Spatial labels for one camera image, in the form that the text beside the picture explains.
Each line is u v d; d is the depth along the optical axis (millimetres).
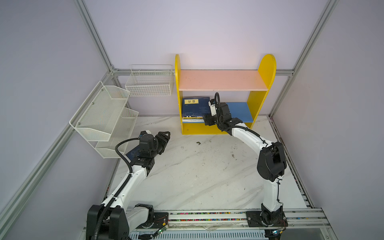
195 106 944
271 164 518
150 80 947
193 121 974
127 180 487
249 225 731
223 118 717
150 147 637
